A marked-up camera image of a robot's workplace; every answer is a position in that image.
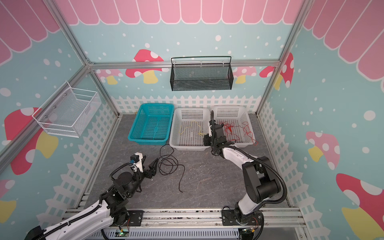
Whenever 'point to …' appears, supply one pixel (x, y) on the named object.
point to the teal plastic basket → (152, 124)
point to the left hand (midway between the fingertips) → (152, 160)
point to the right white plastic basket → (238, 124)
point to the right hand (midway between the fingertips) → (205, 135)
